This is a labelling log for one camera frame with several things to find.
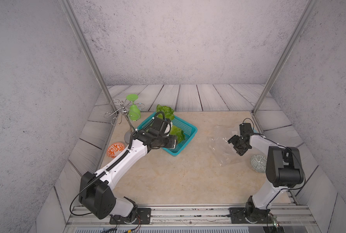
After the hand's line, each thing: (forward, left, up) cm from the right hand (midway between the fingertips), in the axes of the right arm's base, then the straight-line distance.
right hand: (233, 144), depth 96 cm
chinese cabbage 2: (+5, +35, +5) cm, 35 cm away
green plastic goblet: (+15, +64, +16) cm, 68 cm away
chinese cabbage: (+18, +42, +12) cm, 48 cm away
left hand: (-9, +37, +16) cm, 41 cm away
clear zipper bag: (-5, +7, -1) cm, 8 cm away
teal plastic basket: (+10, +28, +3) cm, 30 cm away
